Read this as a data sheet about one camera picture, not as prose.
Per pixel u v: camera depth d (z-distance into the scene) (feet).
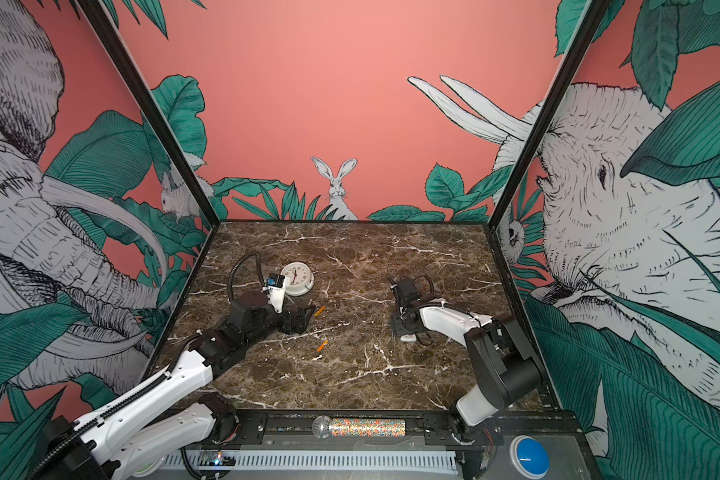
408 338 2.87
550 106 2.80
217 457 2.30
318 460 2.31
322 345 2.89
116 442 1.39
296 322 2.34
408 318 2.20
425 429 2.43
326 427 2.34
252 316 1.97
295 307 2.34
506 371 1.46
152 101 2.84
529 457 2.27
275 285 2.25
